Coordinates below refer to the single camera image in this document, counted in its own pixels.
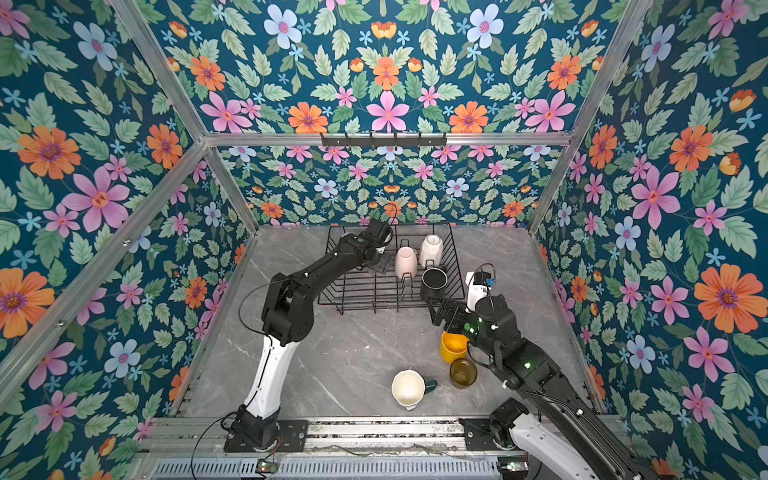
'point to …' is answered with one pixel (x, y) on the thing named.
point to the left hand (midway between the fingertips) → (382, 252)
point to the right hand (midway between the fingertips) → (439, 300)
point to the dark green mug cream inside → (409, 388)
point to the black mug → (433, 282)
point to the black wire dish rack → (391, 265)
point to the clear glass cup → (383, 264)
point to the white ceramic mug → (431, 248)
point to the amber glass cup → (463, 371)
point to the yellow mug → (453, 347)
